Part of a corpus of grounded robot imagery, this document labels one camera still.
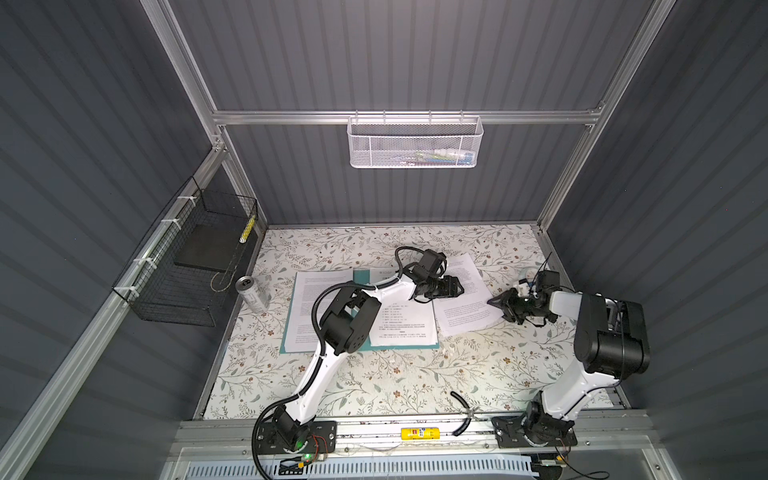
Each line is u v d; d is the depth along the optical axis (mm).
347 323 602
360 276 1051
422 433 723
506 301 860
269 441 722
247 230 812
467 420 758
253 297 886
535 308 768
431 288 863
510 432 737
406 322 937
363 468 771
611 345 496
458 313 960
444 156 915
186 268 737
